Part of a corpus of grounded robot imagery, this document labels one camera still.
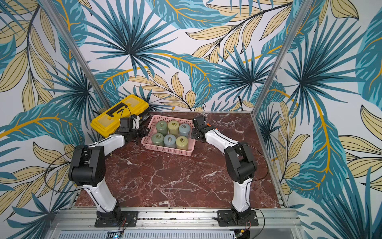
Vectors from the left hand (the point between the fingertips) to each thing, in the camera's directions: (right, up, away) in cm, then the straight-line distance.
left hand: (147, 130), depth 97 cm
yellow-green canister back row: (+17, +2, +3) cm, 17 cm away
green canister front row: (+8, -5, -4) cm, 10 cm away
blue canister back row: (+24, +1, +2) cm, 24 cm away
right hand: (+32, -2, 0) cm, 32 cm away
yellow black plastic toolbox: (-21, +5, -7) cm, 23 cm away
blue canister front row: (+15, -7, -5) cm, 17 cm away
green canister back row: (+9, +2, +3) cm, 10 cm away
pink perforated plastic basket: (-1, -7, 0) cm, 7 cm away
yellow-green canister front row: (+23, -7, -5) cm, 25 cm away
